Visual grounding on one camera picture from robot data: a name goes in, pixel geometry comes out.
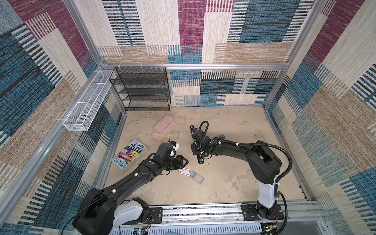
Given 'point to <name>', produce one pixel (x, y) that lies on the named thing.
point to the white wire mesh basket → (79, 118)
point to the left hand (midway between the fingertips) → (187, 160)
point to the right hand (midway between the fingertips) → (195, 149)
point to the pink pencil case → (159, 127)
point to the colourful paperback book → (130, 152)
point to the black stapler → (200, 157)
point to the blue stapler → (223, 136)
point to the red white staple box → (184, 171)
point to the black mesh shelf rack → (142, 88)
